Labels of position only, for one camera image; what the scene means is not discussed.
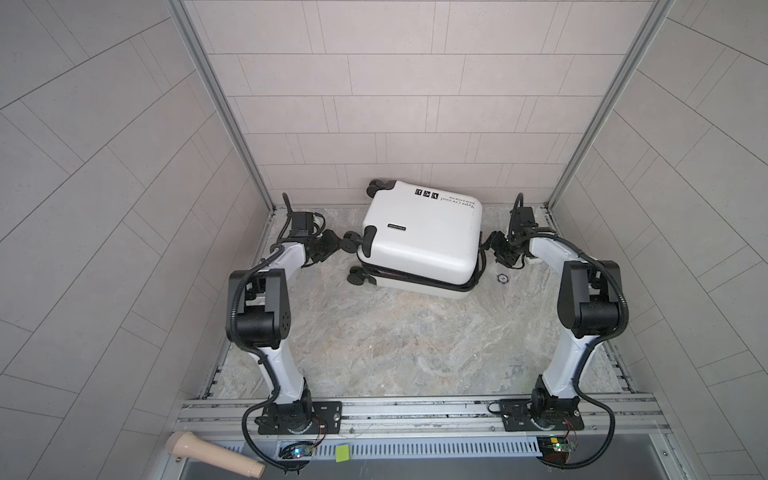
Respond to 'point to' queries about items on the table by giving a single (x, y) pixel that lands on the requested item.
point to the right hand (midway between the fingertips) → (485, 246)
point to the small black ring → (503, 278)
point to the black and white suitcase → (418, 241)
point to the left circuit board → (295, 450)
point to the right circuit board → (555, 449)
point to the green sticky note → (342, 453)
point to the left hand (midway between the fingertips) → (346, 236)
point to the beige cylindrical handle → (190, 444)
